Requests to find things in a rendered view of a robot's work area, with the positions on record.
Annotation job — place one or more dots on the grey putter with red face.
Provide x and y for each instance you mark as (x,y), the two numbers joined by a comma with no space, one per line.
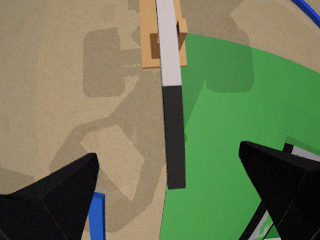
(172,93)

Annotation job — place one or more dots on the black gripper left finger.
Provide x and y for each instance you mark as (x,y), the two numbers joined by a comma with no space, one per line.
(53,208)

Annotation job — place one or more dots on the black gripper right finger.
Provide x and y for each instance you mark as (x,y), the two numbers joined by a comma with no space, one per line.
(289,186)

